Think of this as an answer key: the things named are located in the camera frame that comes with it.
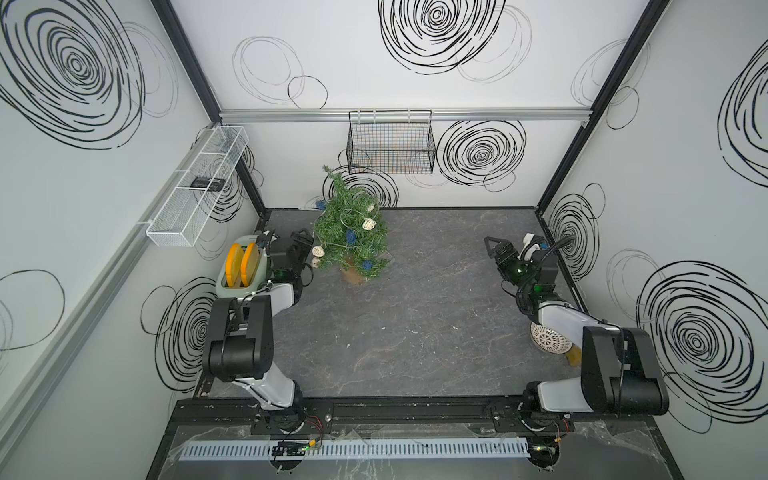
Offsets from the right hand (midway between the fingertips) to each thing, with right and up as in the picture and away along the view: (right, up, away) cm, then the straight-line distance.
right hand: (491, 246), depth 86 cm
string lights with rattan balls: (-43, +5, -11) cm, 45 cm away
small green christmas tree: (-35, 0, -4) cm, 36 cm away
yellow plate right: (-66, -4, -9) cm, 67 cm away
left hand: (-57, +4, +6) cm, 57 cm away
